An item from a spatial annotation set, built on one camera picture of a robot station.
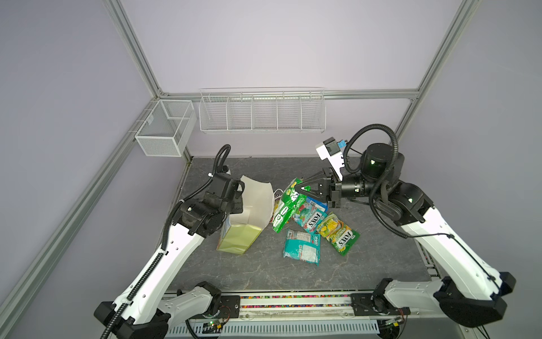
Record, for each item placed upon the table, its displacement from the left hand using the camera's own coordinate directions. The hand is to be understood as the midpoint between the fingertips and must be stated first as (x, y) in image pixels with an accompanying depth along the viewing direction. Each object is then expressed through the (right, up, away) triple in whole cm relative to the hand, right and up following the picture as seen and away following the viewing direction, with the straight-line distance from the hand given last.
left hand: (233, 199), depth 70 cm
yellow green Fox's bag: (+40, -16, +18) cm, 47 cm away
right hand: (+20, +5, -21) cm, 29 cm away
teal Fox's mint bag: (+29, -9, +23) cm, 38 cm away
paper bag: (+3, -10, -3) cm, 11 cm away
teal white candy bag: (+25, -21, +14) cm, 36 cm away
